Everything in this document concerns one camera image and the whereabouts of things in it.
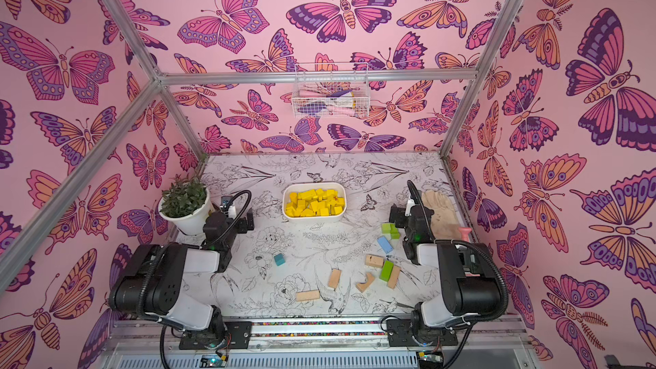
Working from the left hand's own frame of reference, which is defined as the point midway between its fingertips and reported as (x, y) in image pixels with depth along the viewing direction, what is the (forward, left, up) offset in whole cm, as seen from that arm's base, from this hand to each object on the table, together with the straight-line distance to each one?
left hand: (240, 207), depth 94 cm
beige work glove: (-2, -77, -6) cm, 77 cm away
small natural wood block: (-18, -48, -5) cm, 52 cm away
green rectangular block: (-21, -52, -7) cm, 57 cm away
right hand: (+1, -63, +1) cm, 63 cm away
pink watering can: (-12, -78, +3) cm, 79 cm away
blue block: (-11, -53, -7) cm, 55 cm away
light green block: (-6, -55, -4) cm, 56 cm away
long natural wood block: (-29, -26, -7) cm, 40 cm away
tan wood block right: (-23, -55, -6) cm, 60 cm away
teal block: (-17, -16, -7) cm, 24 cm away
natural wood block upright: (-23, -35, -8) cm, 43 cm away
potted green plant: (-6, +14, +10) cm, 18 cm away
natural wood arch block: (-27, -44, -5) cm, 52 cm away
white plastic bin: (+5, -27, -3) cm, 28 cm away
